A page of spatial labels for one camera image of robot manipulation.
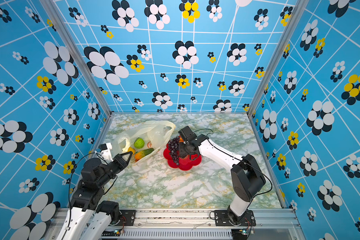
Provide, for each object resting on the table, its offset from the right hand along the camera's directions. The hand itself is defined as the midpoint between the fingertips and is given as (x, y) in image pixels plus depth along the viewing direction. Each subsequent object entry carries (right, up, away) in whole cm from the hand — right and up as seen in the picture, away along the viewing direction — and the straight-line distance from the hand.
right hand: (183, 149), depth 88 cm
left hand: (-24, +1, -17) cm, 30 cm away
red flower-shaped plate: (+2, -9, +3) cm, 10 cm away
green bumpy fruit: (-29, +3, +8) cm, 30 cm away
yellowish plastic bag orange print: (-27, +4, +14) cm, 30 cm away
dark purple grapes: (-7, +2, +5) cm, 8 cm away
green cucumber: (-27, -4, +5) cm, 28 cm away
